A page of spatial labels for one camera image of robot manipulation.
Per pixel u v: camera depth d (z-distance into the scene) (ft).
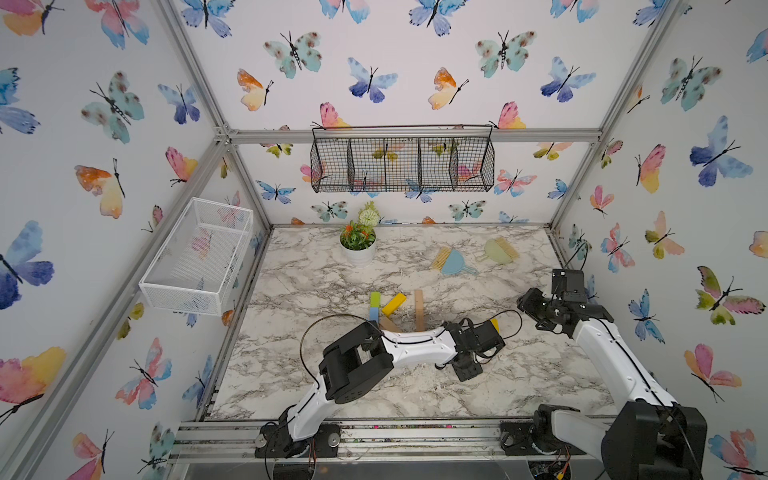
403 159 3.23
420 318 3.11
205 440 2.48
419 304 3.23
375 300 3.23
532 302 2.48
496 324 3.07
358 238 3.14
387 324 3.06
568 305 1.99
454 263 3.65
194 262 2.77
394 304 3.23
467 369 2.49
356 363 1.68
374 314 3.11
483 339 2.20
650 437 1.28
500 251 3.74
